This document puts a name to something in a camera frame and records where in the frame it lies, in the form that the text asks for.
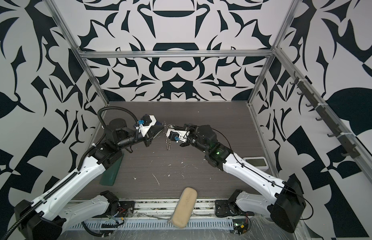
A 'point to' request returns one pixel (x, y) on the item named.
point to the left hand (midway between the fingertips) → (161, 121)
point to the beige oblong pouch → (184, 210)
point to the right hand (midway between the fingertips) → (177, 121)
